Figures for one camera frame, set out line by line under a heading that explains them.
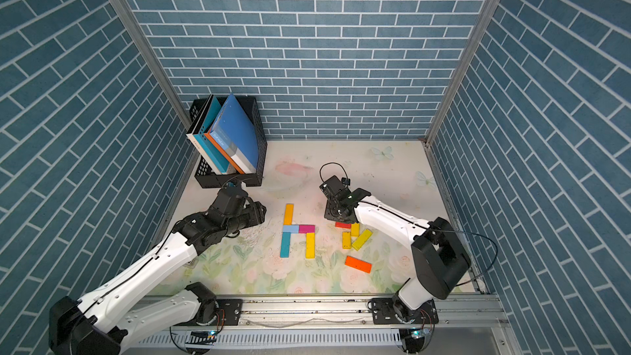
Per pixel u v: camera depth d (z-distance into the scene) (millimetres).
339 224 909
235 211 600
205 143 845
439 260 439
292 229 912
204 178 994
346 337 707
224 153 887
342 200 649
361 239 889
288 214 963
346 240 886
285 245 871
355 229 911
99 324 388
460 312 753
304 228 912
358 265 826
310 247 866
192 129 824
